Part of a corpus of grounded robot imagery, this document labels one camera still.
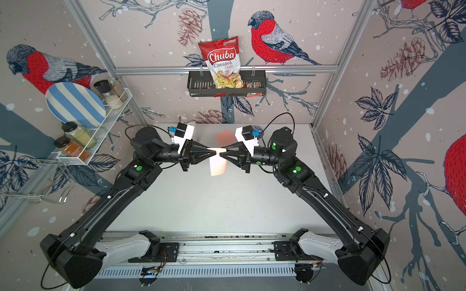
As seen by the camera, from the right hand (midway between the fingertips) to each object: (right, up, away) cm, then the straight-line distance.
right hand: (222, 151), depth 57 cm
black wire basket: (-15, +34, +37) cm, 53 cm away
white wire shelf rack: (-51, +13, +18) cm, 56 cm away
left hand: (-2, 0, -2) cm, 3 cm away
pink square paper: (-3, +5, +58) cm, 58 cm away
